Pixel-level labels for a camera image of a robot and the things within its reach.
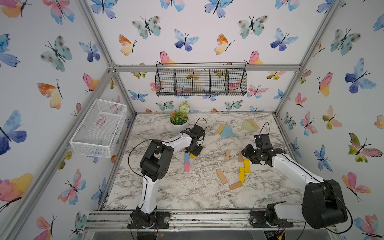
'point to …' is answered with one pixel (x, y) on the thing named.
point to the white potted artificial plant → (179, 120)
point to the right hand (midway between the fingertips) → (244, 151)
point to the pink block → (187, 167)
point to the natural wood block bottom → (235, 185)
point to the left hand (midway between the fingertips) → (197, 149)
